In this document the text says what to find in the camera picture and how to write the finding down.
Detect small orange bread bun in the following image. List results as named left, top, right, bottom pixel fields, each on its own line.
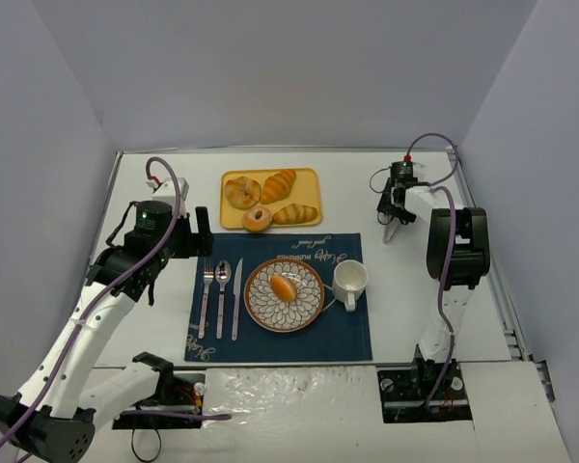
left=269, top=275, right=298, bottom=302

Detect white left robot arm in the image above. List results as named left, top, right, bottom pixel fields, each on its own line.
left=0, top=177, right=213, bottom=462

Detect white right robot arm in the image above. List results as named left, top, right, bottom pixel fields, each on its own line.
left=376, top=157, right=490, bottom=391

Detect round twisted bread roll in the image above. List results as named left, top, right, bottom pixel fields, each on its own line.
left=223, top=176, right=262, bottom=210

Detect sugared orange donut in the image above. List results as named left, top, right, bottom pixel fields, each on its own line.
left=241, top=205, right=273, bottom=233

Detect large striped croissant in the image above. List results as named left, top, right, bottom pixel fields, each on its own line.
left=261, top=169, right=296, bottom=204

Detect white ceramic mug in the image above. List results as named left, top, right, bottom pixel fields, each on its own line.
left=332, top=259, right=369, bottom=313

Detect small striped croissant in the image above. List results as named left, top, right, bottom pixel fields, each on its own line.
left=272, top=204, right=318, bottom=225

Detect yellow plastic tray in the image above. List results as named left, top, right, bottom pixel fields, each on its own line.
left=219, top=168, right=324, bottom=232

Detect floral patterned ceramic plate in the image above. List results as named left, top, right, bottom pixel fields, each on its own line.
left=243, top=258, right=325, bottom=333

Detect dark blue cloth placemat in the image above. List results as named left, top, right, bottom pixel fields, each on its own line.
left=184, top=233, right=372, bottom=364

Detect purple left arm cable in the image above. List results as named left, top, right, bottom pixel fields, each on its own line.
left=0, top=156, right=233, bottom=463

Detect fork with pink handle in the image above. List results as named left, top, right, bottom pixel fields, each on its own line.
left=198, top=259, right=214, bottom=339

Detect spoon with pink handle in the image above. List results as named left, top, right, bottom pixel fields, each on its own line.
left=214, top=259, right=232, bottom=340

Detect knife with pink handle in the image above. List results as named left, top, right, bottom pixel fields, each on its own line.
left=231, top=259, right=243, bottom=341

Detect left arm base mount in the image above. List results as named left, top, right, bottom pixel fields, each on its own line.
left=111, top=371, right=206, bottom=431

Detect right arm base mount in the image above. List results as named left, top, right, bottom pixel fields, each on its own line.
left=377, top=359, right=472, bottom=423

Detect metal table edge rail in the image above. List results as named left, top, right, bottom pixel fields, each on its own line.
left=445, top=146, right=556, bottom=406

